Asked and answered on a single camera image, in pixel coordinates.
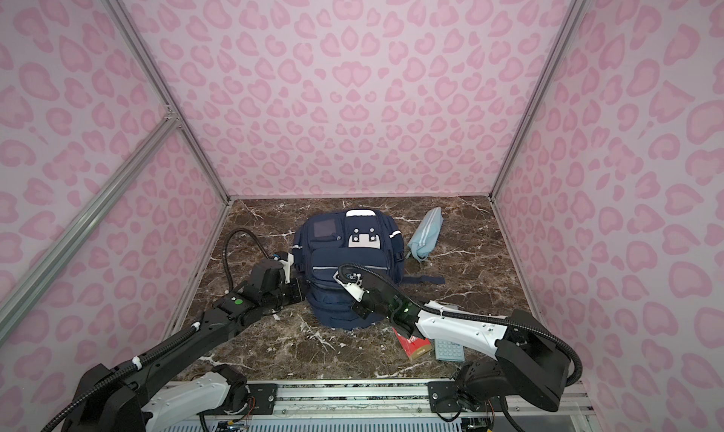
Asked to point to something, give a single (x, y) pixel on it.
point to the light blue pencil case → (425, 236)
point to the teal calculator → (449, 351)
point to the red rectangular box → (413, 346)
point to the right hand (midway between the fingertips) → (350, 286)
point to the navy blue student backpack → (329, 240)
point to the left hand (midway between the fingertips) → (311, 281)
